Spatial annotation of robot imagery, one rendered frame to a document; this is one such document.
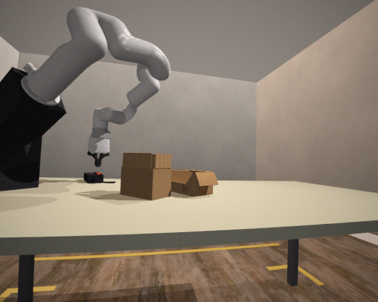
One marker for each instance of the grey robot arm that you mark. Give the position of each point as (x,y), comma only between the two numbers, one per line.
(92,32)

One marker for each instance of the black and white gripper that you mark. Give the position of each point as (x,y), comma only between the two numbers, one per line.
(100,146)

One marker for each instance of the black power strip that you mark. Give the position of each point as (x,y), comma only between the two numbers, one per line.
(94,177)

